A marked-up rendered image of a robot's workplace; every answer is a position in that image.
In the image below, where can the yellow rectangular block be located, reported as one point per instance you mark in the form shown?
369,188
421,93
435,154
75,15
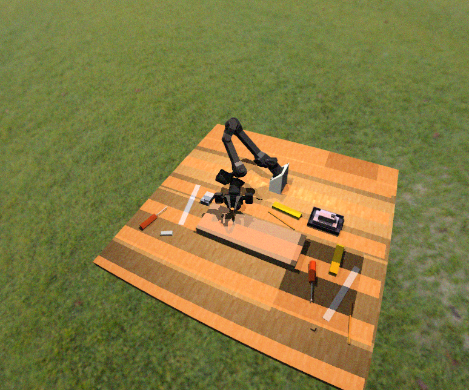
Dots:
291,212
336,259

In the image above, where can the red-handled awl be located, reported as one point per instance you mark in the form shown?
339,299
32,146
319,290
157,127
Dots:
312,274
150,220

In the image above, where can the white flat strip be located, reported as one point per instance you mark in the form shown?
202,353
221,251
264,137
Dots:
340,295
189,204

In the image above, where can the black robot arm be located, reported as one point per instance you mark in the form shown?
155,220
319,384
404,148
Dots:
262,159

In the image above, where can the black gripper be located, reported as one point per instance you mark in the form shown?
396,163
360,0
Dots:
234,194

